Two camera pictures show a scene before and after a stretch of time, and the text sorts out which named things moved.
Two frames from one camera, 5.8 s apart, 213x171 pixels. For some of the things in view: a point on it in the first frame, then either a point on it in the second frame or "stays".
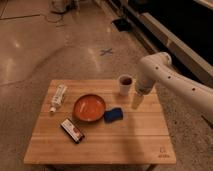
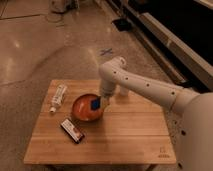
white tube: x=57 y=99 stays
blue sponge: x=114 y=115 -> x=95 y=103
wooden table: x=88 y=122 stays
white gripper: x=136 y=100 -> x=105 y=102
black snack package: x=72 y=130 stays
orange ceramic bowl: x=89 y=107 stays
